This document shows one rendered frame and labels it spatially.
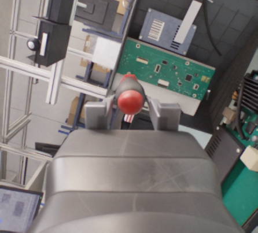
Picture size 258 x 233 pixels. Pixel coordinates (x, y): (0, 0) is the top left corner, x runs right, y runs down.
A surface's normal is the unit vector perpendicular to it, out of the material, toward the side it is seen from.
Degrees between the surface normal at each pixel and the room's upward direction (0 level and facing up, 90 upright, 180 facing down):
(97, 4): 97
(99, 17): 97
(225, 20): 90
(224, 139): 0
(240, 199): 0
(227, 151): 0
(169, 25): 90
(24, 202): 101
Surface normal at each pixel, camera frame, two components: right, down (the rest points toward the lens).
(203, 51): -0.12, 0.64
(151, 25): 0.01, 0.29
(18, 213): 0.29, 0.02
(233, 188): -0.95, -0.29
